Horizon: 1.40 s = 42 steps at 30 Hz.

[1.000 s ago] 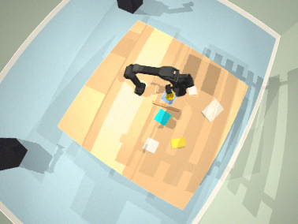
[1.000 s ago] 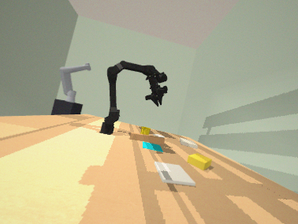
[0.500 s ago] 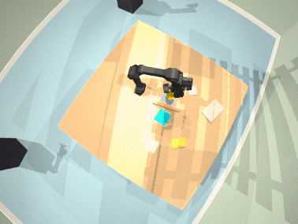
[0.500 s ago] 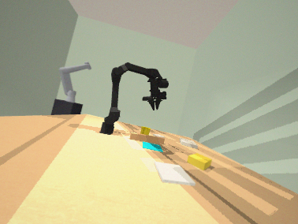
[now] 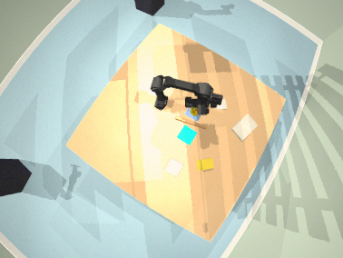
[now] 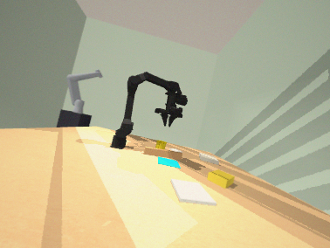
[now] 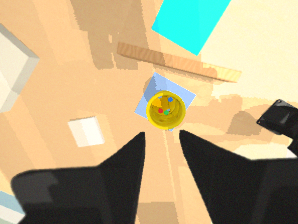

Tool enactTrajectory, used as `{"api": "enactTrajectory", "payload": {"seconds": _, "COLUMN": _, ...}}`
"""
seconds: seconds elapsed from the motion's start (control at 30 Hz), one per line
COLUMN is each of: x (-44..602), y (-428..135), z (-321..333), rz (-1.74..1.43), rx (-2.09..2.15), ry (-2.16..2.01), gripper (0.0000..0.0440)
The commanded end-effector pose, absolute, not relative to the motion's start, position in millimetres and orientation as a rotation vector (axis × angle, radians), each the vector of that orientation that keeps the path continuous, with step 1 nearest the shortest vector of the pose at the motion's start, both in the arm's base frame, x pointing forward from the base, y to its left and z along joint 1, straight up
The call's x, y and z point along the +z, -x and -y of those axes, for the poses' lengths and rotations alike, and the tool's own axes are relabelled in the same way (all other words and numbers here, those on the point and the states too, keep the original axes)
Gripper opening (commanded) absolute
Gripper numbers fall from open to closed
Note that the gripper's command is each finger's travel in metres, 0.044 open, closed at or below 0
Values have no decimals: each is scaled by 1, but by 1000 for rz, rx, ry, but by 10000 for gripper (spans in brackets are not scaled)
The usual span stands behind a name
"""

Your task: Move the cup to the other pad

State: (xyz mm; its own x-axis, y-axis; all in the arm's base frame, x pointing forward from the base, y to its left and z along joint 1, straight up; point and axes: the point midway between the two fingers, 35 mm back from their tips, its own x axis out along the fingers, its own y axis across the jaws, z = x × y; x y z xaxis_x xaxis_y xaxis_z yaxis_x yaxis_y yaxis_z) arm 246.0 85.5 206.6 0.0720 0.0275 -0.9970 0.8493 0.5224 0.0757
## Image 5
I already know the yellow block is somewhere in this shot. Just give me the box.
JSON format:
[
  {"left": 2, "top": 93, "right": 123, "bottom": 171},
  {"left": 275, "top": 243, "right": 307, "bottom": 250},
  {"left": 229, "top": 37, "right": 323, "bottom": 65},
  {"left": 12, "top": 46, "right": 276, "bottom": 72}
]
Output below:
[{"left": 196, "top": 158, "right": 213, "bottom": 171}]

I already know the yellow translucent cup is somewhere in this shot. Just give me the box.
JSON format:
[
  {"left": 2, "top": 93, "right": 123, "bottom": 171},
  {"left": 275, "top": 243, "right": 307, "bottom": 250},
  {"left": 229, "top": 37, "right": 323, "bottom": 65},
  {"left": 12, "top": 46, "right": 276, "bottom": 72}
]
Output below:
[{"left": 191, "top": 107, "right": 198, "bottom": 116}]

